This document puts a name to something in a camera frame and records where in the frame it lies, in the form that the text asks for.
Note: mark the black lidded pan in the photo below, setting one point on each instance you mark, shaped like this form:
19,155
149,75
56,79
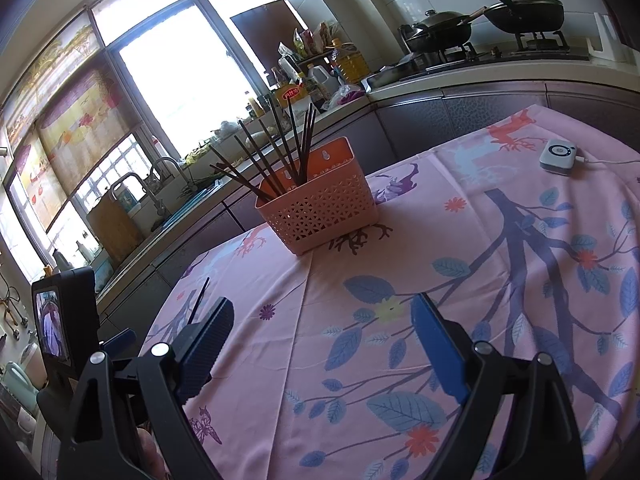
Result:
524,16

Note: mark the lone black chopstick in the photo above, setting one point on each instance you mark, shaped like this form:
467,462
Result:
198,301

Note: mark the wooden cutting board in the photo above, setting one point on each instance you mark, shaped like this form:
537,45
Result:
113,228

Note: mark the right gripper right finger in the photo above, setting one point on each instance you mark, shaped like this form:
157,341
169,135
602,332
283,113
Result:
541,440

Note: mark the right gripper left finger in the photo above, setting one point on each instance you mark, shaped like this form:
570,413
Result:
115,397

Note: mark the dark black chopstick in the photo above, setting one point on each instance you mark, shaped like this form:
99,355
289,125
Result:
296,140

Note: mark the pink floral tablecloth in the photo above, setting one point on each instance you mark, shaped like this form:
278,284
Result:
323,375

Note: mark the white round gadget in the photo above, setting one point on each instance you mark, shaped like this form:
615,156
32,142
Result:
558,157

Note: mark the orange plastic utensil basket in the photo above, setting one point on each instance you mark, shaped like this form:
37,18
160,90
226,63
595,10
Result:
336,200

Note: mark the gas stove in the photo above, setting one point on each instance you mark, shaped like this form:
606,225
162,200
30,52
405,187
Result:
531,47

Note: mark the dark brown chopstick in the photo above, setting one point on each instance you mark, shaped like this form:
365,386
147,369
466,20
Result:
308,133

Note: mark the black wok with handle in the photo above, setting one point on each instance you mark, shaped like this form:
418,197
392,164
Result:
439,31

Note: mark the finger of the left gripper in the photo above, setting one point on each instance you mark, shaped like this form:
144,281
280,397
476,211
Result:
119,343

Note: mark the yellow labelled box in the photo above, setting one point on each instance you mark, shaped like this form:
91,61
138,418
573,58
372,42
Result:
289,94

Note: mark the yellow cooking oil bottle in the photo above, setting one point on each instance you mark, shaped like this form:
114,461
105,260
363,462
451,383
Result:
349,62

